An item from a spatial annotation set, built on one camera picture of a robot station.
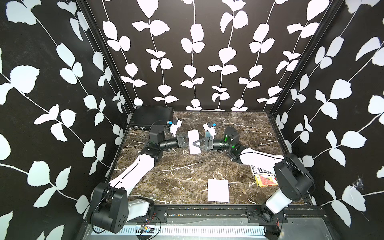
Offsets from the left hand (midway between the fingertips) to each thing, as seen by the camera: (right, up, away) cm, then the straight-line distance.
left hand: (194, 138), depth 74 cm
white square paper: (+13, -30, +8) cm, 34 cm away
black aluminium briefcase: (-42, +12, +45) cm, 62 cm away
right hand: (0, -3, -1) cm, 4 cm away
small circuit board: (-23, -44, -3) cm, 50 cm away
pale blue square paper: (0, 0, 0) cm, 1 cm away
